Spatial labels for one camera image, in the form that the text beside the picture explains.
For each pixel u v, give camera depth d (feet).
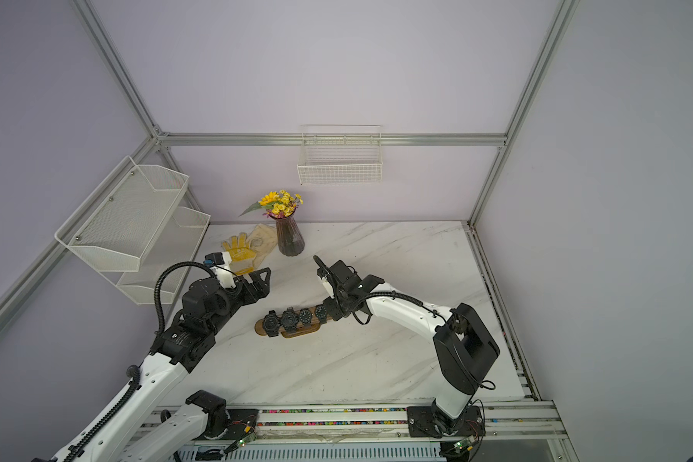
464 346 1.47
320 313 2.77
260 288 2.20
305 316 2.75
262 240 3.72
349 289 2.14
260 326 2.72
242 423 2.40
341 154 3.46
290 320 2.74
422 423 2.40
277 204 3.05
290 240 3.43
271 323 2.69
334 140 3.03
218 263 2.11
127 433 1.36
